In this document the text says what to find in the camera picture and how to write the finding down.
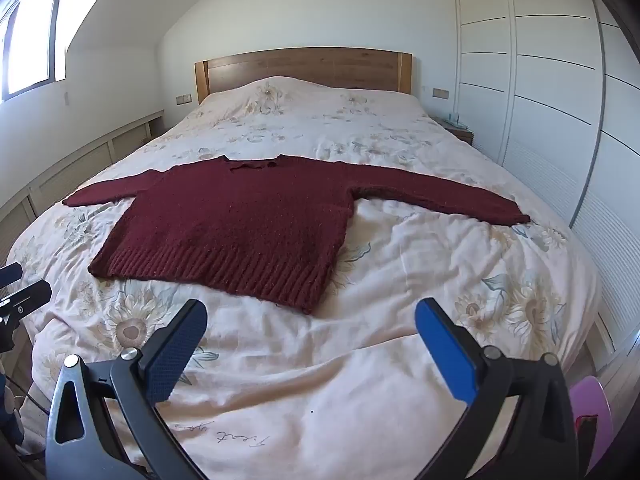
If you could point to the floral white duvet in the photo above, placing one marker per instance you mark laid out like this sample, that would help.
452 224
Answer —
375 360

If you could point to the blue and white cloth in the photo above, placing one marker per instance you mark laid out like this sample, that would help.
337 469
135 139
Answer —
7 400

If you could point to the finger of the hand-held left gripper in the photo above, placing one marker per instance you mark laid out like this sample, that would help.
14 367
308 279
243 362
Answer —
7 273
27 299

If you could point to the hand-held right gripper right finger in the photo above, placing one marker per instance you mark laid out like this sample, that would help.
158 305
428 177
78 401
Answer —
445 355

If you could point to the dark framed window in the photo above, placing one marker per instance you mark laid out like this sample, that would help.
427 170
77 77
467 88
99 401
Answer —
30 35

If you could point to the white panelled wardrobe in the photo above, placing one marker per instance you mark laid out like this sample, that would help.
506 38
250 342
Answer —
550 85

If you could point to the low beige wall cabinet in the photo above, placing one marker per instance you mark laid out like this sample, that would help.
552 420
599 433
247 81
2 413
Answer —
75 170

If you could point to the dark red knitted sweater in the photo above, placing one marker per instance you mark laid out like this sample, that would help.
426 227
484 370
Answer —
225 225

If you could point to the beige wall switch plate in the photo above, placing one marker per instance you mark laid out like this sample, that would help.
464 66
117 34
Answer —
183 99
440 93

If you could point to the wooden nightstand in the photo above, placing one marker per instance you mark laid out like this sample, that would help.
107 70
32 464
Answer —
462 133

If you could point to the wooden headboard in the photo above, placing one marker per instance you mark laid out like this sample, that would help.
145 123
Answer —
300 67

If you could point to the pink plastic object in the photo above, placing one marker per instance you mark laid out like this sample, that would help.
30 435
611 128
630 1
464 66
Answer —
592 405

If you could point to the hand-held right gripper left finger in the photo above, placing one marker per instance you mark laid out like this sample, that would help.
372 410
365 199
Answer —
172 355

